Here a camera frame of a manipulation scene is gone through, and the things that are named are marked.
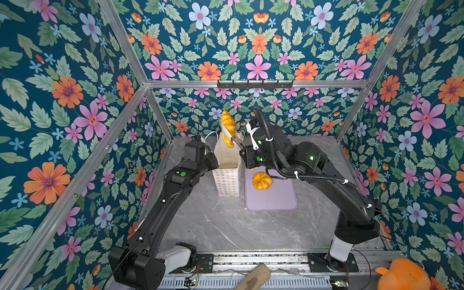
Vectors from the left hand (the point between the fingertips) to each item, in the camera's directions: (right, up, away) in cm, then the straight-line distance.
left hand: (217, 152), depth 74 cm
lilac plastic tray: (+16, -24, +20) cm, 35 cm away
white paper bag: (+4, -11, +4) cm, 12 cm away
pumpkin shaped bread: (+21, -16, +21) cm, 34 cm away
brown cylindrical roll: (+16, -49, -7) cm, 52 cm away
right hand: (+11, +1, -13) cm, 17 cm away
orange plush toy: (+72, -46, -7) cm, 86 cm away
